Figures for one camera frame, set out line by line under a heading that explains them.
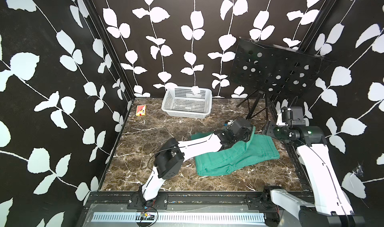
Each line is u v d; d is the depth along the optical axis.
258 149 0.91
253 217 0.78
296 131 0.46
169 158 0.49
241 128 0.59
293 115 0.51
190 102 1.18
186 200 0.75
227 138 0.62
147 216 0.71
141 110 1.11
